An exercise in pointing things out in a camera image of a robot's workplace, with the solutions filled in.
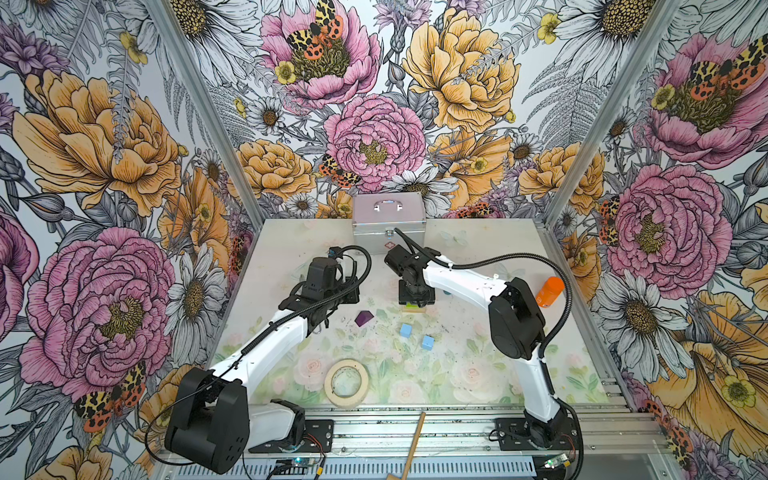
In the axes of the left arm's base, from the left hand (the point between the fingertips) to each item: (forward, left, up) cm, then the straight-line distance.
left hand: (357, 291), depth 86 cm
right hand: (-1, -17, -8) cm, 19 cm away
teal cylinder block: (-12, -21, +18) cm, 30 cm away
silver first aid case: (+30, -5, 0) cm, 30 cm away
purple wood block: (-2, -1, -12) cm, 12 cm away
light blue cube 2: (-11, -20, -11) cm, 26 cm away
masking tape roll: (-26, +1, -11) cm, 28 cm away
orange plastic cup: (+2, -58, -5) cm, 58 cm away
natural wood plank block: (0, -15, -12) cm, 19 cm away
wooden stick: (-35, -14, -13) cm, 40 cm away
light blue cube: (-7, -14, -11) cm, 19 cm away
